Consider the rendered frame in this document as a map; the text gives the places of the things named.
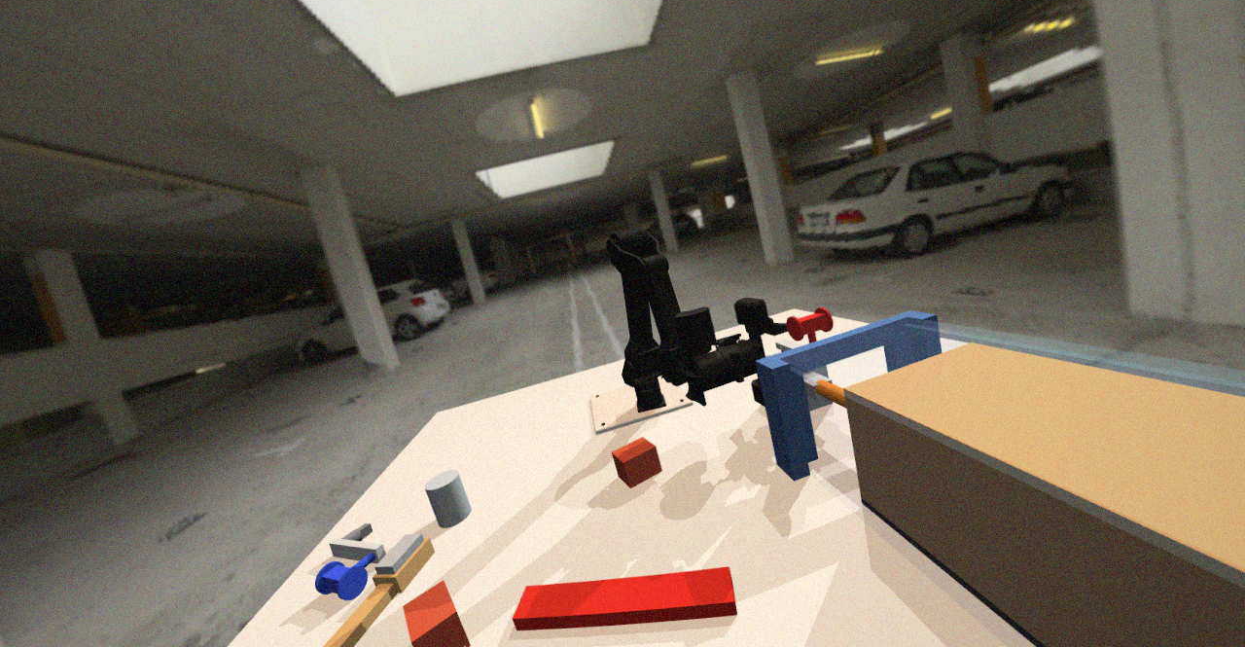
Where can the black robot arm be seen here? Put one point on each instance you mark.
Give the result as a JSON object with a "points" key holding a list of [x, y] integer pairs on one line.
{"points": [[686, 338]]}

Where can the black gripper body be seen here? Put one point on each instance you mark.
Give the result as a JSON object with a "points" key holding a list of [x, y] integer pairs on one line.
{"points": [[741, 357]]}

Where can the grey cylinder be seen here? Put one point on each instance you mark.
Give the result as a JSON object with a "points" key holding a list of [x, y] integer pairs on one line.
{"points": [[448, 498]]}

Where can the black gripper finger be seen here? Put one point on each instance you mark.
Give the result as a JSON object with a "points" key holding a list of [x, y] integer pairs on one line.
{"points": [[775, 329]]}

